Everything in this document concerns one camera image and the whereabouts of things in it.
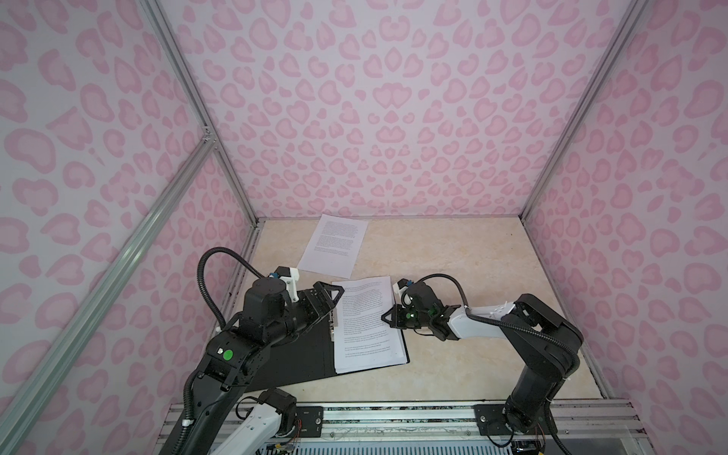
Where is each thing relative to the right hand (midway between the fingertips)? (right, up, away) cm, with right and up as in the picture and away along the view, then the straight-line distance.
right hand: (382, 317), depth 87 cm
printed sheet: (-6, -7, 0) cm, 9 cm away
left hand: (-11, +11, -23) cm, 27 cm away
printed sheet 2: (-18, +21, +23) cm, 36 cm away
